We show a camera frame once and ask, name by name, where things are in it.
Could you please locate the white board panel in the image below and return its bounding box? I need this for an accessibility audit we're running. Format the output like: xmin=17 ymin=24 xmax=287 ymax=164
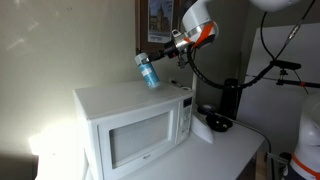
xmin=235 ymin=23 xmax=320 ymax=158

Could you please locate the dark tape roll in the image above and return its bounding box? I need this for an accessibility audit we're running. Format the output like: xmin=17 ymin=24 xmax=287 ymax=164
xmin=197 ymin=103 xmax=218 ymax=116

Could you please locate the brown framed wall picture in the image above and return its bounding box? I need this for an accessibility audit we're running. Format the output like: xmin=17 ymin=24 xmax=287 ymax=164
xmin=134 ymin=0 xmax=188 ymax=54

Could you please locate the black round bowl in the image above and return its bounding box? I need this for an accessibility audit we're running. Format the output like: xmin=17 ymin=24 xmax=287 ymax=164
xmin=205 ymin=113 xmax=234 ymax=133

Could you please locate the black stereo camera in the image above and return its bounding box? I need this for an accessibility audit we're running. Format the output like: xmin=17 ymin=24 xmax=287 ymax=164
xmin=269 ymin=59 xmax=303 ymax=72

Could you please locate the white box under bowl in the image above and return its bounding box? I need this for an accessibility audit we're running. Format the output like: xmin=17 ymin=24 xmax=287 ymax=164
xmin=190 ymin=71 xmax=214 ymax=144

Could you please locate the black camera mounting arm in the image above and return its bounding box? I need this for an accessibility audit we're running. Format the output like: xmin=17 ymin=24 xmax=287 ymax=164
xmin=245 ymin=68 xmax=320 ymax=89

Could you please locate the dark cable across table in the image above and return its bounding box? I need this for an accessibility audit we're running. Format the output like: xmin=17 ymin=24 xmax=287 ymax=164
xmin=229 ymin=119 xmax=273 ymax=155

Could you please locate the blue bottle with white cap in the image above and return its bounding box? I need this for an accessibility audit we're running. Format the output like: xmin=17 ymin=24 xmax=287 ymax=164
xmin=134 ymin=52 xmax=162 ymax=90

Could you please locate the white microwave oven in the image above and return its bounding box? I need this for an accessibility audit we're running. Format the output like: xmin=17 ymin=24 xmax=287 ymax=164
xmin=72 ymin=79 xmax=195 ymax=180

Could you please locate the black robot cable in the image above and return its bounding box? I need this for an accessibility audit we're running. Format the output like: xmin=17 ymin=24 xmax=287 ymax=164
xmin=185 ymin=0 xmax=318 ymax=90

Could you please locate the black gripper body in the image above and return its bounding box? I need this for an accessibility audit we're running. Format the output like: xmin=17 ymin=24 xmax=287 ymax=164
xmin=155 ymin=42 xmax=180 ymax=61

